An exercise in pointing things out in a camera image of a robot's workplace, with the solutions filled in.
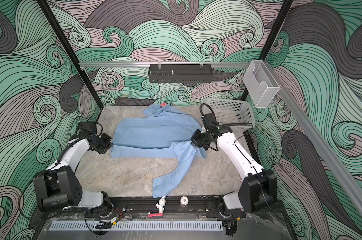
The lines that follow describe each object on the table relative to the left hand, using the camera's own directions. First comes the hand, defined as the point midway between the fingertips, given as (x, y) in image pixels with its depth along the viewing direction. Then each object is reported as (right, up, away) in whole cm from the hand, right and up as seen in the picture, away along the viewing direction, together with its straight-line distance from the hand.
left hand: (114, 141), depth 87 cm
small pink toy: (+26, +25, +31) cm, 47 cm away
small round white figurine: (+41, -27, -16) cm, 52 cm away
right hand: (+45, +1, -7) cm, 46 cm away
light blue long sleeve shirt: (+28, +3, +15) cm, 32 cm away
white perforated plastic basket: (+79, +19, +27) cm, 86 cm away
